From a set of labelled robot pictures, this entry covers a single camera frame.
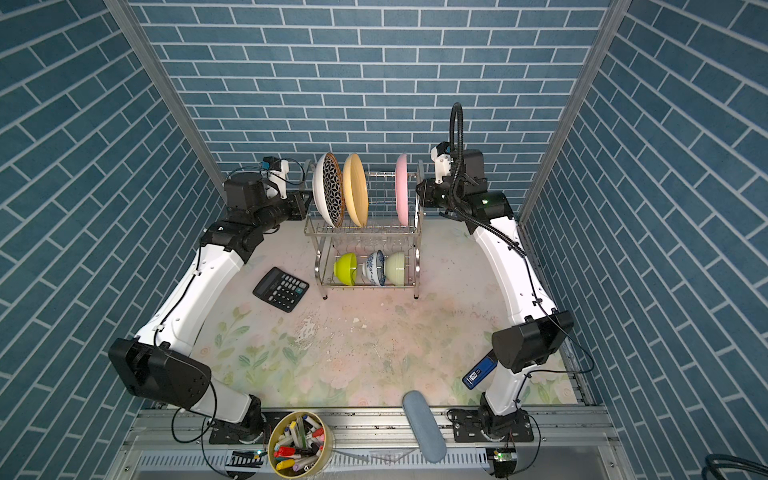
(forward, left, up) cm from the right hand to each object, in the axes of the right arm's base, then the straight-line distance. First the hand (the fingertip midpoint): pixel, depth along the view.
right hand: (415, 183), depth 75 cm
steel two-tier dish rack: (+6, +10, -25) cm, 28 cm away
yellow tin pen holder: (-54, +22, -30) cm, 66 cm away
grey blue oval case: (-49, -7, -38) cm, 62 cm away
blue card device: (-33, -20, -36) cm, 53 cm away
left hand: (-4, +26, -1) cm, 27 cm away
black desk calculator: (-12, +43, -36) cm, 58 cm away
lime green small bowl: (-9, +20, -27) cm, 35 cm away
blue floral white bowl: (-9, +11, -25) cm, 29 cm away
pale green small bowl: (-8, +5, -25) cm, 27 cm away
